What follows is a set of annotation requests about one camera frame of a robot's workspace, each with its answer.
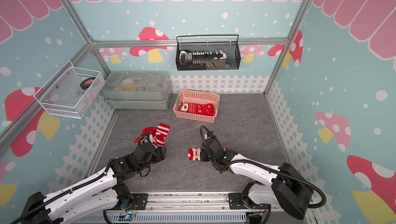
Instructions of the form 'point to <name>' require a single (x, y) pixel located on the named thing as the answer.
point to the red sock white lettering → (204, 109)
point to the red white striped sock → (195, 154)
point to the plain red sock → (146, 130)
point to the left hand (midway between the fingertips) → (162, 153)
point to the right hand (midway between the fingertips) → (200, 151)
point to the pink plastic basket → (196, 97)
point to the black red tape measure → (85, 83)
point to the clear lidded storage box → (137, 89)
